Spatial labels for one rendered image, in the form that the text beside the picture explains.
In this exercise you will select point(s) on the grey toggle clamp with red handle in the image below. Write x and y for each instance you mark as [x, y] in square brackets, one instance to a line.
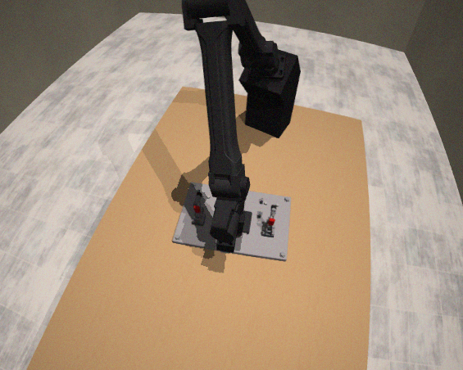
[271, 226]

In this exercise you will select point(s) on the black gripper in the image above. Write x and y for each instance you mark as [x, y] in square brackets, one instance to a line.
[247, 224]

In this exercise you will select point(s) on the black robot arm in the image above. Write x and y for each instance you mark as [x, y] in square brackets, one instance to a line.
[227, 180]

